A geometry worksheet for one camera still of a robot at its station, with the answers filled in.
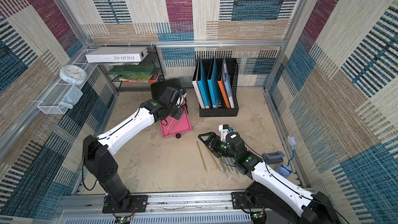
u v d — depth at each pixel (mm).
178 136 916
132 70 985
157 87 1055
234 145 586
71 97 684
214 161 870
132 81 975
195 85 851
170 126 940
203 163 867
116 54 794
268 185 506
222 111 1051
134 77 992
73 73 755
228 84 853
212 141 684
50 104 682
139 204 732
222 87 873
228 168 836
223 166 847
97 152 428
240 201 729
